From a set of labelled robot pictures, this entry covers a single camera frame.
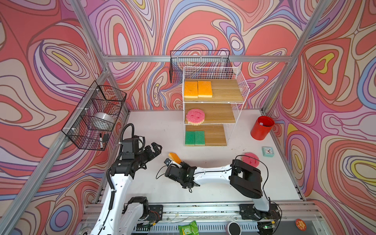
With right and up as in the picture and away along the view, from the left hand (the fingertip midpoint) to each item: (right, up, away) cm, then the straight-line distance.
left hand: (157, 150), depth 76 cm
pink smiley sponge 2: (+54, -8, +12) cm, 56 cm away
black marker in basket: (-27, +6, -5) cm, 28 cm away
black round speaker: (+37, -33, -11) cm, 51 cm away
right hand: (+13, -13, +11) cm, 21 cm away
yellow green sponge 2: (+24, +4, +24) cm, 35 cm away
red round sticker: (+72, -35, -6) cm, 80 cm away
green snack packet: (+18, -36, -8) cm, 41 cm away
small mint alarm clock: (+68, -4, +17) cm, 70 cm away
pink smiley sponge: (+20, +18, +2) cm, 27 cm away
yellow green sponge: (+17, +4, +24) cm, 29 cm away
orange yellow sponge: (+8, -7, +14) cm, 18 cm away
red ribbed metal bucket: (+65, +12, +18) cm, 68 cm away
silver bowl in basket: (-27, +18, -2) cm, 32 cm away
